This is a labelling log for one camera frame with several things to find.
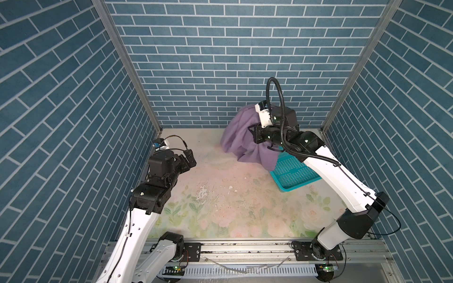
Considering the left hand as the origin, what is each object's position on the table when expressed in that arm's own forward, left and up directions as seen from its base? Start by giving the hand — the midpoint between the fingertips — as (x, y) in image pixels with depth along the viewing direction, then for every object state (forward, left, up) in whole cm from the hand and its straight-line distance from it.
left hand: (189, 154), depth 69 cm
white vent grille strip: (-36, -25, -31) cm, 54 cm away
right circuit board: (-35, -56, -31) cm, 74 cm away
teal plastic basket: (+10, -51, -29) cm, 59 cm away
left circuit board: (-35, +6, -34) cm, 49 cm away
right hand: (+9, -26, +7) cm, 28 cm away
